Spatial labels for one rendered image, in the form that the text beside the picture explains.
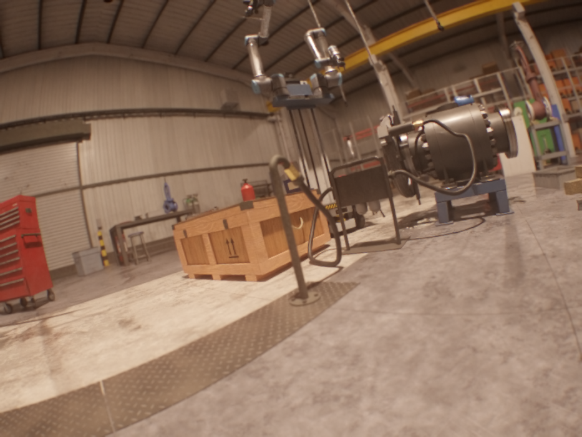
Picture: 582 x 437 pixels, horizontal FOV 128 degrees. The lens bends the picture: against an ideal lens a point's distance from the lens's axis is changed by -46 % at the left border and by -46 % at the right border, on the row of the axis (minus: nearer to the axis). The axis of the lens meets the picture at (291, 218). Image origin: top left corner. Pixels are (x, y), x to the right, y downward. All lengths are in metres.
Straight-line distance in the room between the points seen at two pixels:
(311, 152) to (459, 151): 1.51
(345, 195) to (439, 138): 0.89
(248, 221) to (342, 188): 0.66
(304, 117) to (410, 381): 2.70
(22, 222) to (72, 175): 6.18
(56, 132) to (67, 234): 3.25
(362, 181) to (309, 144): 1.27
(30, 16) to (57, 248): 7.69
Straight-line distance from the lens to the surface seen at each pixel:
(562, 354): 0.63
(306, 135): 2.84
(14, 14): 10.74
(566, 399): 0.54
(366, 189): 1.66
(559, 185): 2.90
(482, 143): 2.13
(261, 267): 1.47
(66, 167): 9.46
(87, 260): 6.58
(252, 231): 1.45
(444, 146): 2.12
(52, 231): 9.10
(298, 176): 1.10
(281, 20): 11.59
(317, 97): 2.80
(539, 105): 6.27
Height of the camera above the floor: 0.39
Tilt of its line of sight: 3 degrees down
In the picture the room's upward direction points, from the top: 13 degrees counter-clockwise
